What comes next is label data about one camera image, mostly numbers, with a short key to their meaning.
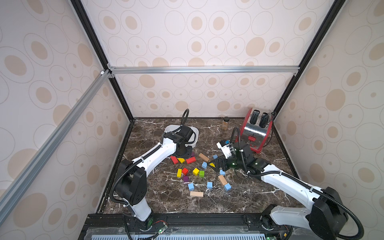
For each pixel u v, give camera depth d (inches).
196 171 35.3
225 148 28.1
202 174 34.4
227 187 32.7
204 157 38.3
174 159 37.5
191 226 28.7
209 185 32.9
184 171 35.3
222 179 33.9
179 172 35.4
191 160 37.4
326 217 15.5
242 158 23.8
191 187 32.9
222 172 35.4
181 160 37.1
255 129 35.6
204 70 36.1
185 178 34.7
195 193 32.4
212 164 28.4
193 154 38.3
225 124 42.8
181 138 24.4
